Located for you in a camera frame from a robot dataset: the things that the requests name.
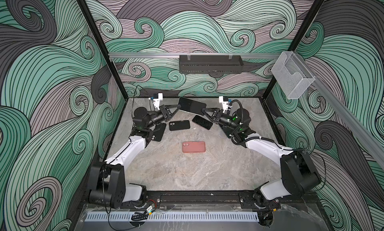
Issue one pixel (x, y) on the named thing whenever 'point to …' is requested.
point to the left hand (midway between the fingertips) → (181, 106)
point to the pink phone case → (193, 146)
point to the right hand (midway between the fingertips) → (202, 112)
